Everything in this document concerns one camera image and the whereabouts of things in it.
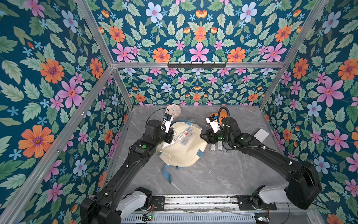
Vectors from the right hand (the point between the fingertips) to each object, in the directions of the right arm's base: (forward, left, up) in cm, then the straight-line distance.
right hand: (206, 129), depth 80 cm
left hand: (-2, +19, +4) cm, 19 cm away
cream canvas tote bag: (-2, +13, -19) cm, 23 cm away
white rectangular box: (+8, -40, -17) cm, 44 cm away
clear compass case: (-13, -6, +5) cm, 15 cm away
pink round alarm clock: (+32, +25, -17) cm, 44 cm away
